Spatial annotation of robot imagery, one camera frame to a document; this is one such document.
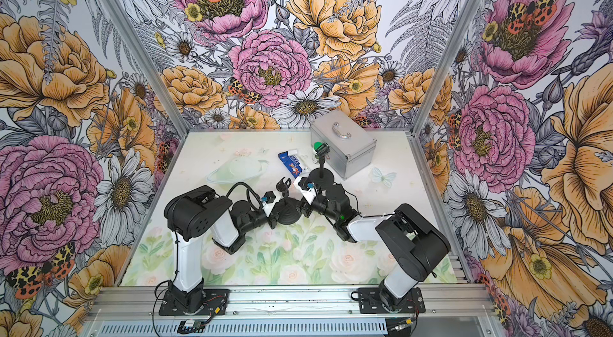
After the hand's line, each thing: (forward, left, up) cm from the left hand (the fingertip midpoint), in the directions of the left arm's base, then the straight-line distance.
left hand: (289, 207), depth 93 cm
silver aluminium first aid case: (+19, -25, +12) cm, 34 cm away
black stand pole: (-2, 0, +12) cm, 12 cm away
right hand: (-1, -2, +11) cm, 11 cm away
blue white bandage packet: (+21, 0, +1) cm, 21 cm away
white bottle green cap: (+22, -11, +3) cm, 25 cm away
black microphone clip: (-1, +1, +17) cm, 17 cm away
